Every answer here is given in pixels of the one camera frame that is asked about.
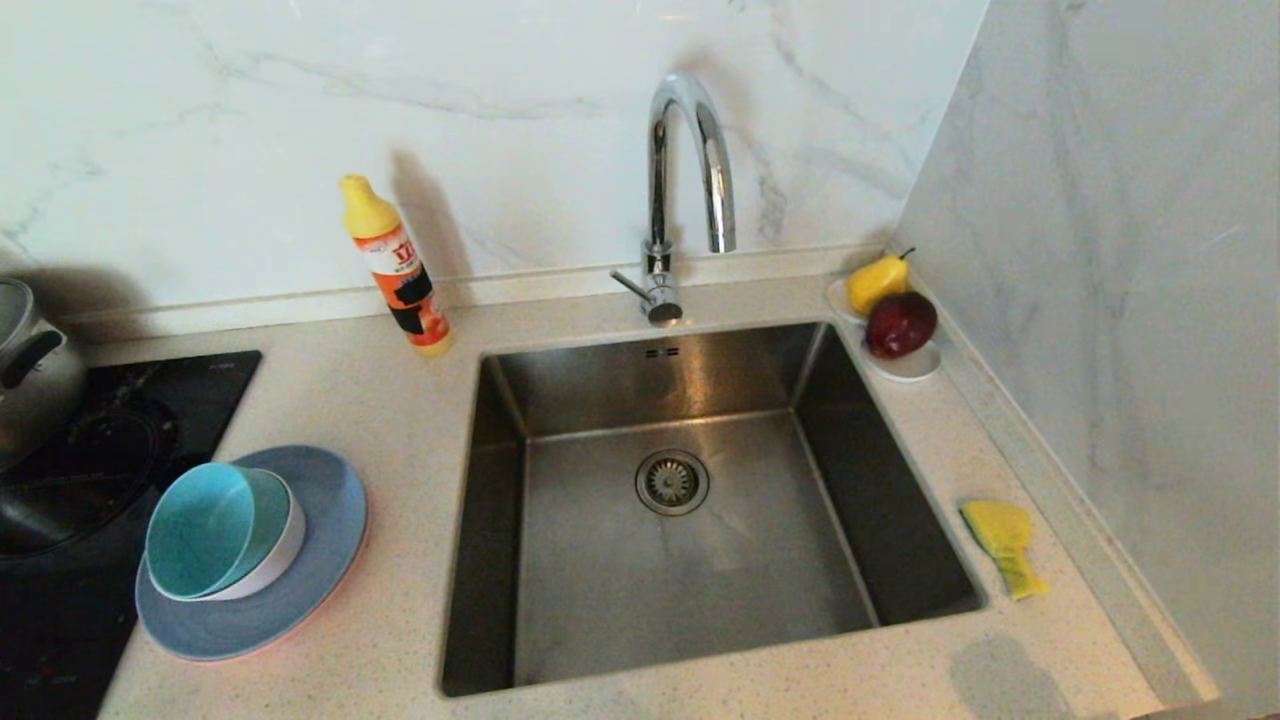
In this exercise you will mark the chrome gooseneck faucet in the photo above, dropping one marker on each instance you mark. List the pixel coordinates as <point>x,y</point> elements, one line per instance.
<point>712,170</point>

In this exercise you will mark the orange yellow dish soap bottle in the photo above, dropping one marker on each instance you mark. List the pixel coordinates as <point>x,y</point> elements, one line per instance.
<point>395,265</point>

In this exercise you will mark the blue plate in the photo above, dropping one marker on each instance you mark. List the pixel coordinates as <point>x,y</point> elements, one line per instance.
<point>330,530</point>

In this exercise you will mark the large pink plate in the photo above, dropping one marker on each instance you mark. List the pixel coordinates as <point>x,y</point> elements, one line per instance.
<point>345,590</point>

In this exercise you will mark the yellow sponge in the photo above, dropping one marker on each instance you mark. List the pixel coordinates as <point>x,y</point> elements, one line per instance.
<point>1000,528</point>

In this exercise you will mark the small light pink plate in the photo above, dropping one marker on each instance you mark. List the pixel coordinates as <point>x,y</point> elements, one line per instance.
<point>285,560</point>

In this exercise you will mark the teal bowl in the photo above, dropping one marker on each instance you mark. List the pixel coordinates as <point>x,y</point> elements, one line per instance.
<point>215,530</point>

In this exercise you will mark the stainless steel sink basin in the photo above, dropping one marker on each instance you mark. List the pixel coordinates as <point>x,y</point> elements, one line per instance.
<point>620,600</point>

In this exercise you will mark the round metal drain strainer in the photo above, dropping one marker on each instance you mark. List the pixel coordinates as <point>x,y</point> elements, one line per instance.
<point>672,482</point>

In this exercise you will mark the yellow pear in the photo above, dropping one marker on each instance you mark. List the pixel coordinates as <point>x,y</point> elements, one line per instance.
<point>872,284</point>

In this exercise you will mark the dark red apple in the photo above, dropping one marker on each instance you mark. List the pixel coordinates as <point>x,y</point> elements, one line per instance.
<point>900,325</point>

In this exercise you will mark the small white fruit dish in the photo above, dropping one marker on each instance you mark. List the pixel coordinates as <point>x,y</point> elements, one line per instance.
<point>912,367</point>

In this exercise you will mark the black induction cooktop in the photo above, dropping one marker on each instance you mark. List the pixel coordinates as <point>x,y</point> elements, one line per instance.
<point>200,385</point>

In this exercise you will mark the black frying pan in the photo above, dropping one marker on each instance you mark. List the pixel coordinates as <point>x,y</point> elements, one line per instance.
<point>80,480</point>

